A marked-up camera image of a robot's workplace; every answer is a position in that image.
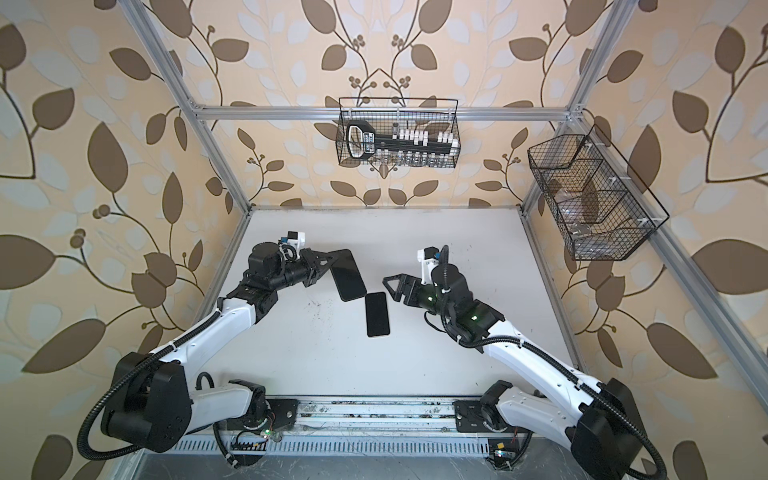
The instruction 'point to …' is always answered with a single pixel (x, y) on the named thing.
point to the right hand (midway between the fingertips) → (392, 286)
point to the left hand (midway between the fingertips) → (340, 255)
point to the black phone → (377, 320)
